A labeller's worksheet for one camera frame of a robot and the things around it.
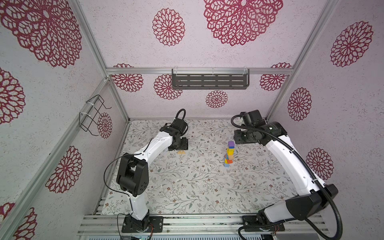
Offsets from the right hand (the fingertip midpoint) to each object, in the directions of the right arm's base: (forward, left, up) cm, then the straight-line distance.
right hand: (238, 134), depth 76 cm
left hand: (+1, +31, -15) cm, 35 cm away
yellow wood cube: (-1, +1, -17) cm, 17 cm away
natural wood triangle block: (+5, +32, -26) cm, 41 cm away
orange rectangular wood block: (-3, +1, -22) cm, 23 cm away
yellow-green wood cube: (-2, +2, -12) cm, 12 cm away
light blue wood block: (-4, +2, -27) cm, 27 cm away
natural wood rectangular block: (-3, +1, -17) cm, 18 cm away
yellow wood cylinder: (-2, +3, -23) cm, 24 cm away
